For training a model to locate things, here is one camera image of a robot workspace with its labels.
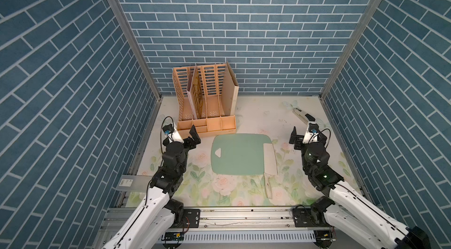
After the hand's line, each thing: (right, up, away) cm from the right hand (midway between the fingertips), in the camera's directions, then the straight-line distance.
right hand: (306, 129), depth 77 cm
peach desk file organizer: (-52, +18, +41) cm, 69 cm away
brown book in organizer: (-53, +18, +14) cm, 57 cm away
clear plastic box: (-79, -26, +4) cm, 83 cm away
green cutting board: (-28, -15, +16) cm, 36 cm away
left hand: (-51, +1, -1) cm, 51 cm away
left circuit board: (-58, -44, -5) cm, 72 cm away
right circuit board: (+5, -44, -6) cm, 44 cm away
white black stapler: (+11, +5, +28) cm, 31 cm away
